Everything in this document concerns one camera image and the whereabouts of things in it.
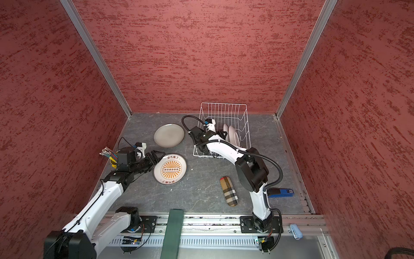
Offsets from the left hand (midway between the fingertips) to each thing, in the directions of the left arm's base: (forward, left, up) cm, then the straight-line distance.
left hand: (163, 159), depth 82 cm
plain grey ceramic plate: (+25, +4, -12) cm, 28 cm away
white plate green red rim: (+14, -38, +1) cm, 40 cm away
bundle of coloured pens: (+2, +28, +3) cm, 28 cm away
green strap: (-31, -8, -12) cm, 35 cm away
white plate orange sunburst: (0, -1, -13) cm, 13 cm away
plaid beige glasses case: (-13, -35, -10) cm, 38 cm away
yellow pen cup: (-1, +27, -3) cm, 27 cm away
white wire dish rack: (+39, -40, -10) cm, 57 cm away
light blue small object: (-30, -64, -10) cm, 71 cm away
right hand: (+14, -33, +3) cm, 36 cm away
